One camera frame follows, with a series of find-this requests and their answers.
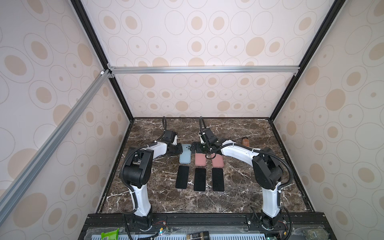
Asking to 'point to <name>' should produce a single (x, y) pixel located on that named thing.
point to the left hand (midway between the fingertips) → (185, 147)
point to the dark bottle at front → (200, 235)
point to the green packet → (110, 235)
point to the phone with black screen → (218, 181)
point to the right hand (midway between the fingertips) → (196, 148)
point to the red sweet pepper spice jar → (245, 141)
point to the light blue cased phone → (185, 156)
